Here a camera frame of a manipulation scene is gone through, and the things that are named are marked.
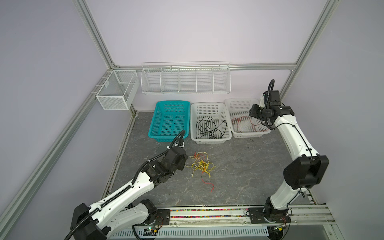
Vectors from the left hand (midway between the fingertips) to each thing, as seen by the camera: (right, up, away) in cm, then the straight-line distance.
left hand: (179, 156), depth 78 cm
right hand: (+42, +24, +7) cm, 49 cm away
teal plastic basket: (-12, +22, +38) cm, 45 cm away
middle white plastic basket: (+26, +27, +38) cm, 53 cm away
